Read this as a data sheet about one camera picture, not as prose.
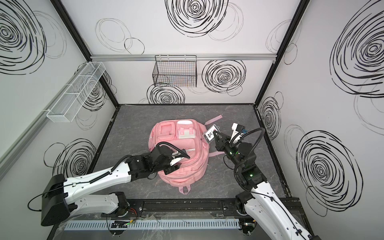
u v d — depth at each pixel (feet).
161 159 1.83
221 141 2.00
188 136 2.98
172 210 2.47
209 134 2.33
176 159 2.08
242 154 1.69
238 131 2.02
